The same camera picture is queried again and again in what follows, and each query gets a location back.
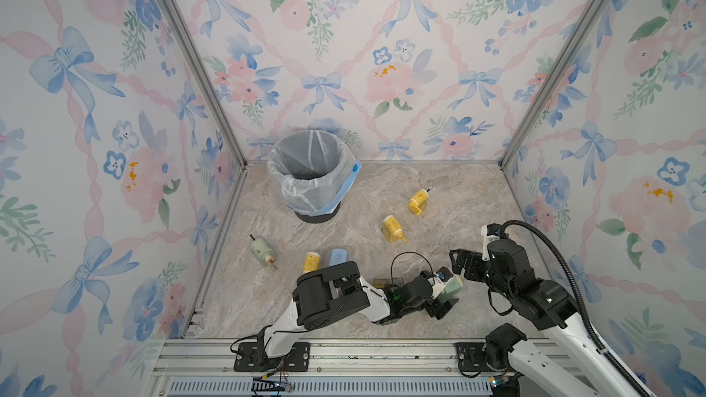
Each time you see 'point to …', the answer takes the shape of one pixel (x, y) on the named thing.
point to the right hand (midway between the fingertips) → (466, 254)
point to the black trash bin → (320, 217)
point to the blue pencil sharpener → (338, 256)
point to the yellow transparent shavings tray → (381, 283)
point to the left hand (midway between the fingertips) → (453, 289)
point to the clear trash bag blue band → (315, 170)
